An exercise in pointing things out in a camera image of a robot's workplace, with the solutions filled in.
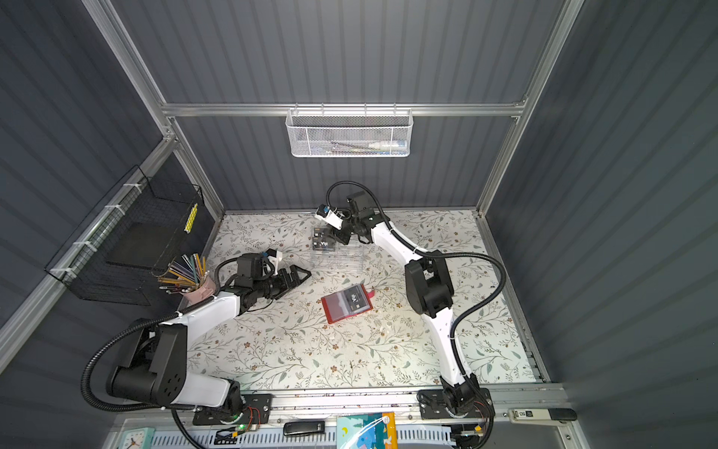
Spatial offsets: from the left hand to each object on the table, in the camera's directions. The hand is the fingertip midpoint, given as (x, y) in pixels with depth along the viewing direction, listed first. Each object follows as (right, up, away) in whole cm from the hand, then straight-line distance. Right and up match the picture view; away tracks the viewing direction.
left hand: (305, 280), depth 88 cm
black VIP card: (+15, -7, +5) cm, 18 cm away
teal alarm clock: (-37, -36, -20) cm, 55 cm away
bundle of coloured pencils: (-39, +2, 0) cm, 39 cm away
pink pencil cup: (-31, -3, -2) cm, 31 cm away
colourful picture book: (+24, -36, -19) cm, 47 cm away
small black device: (+3, -33, -20) cm, 39 cm away
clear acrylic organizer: (+14, +8, +19) cm, 25 cm away
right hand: (+7, +18, +8) cm, 21 cm away
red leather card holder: (+9, -10, +5) cm, 15 cm away
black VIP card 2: (+3, +13, +13) cm, 19 cm away
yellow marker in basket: (-33, +19, -5) cm, 39 cm away
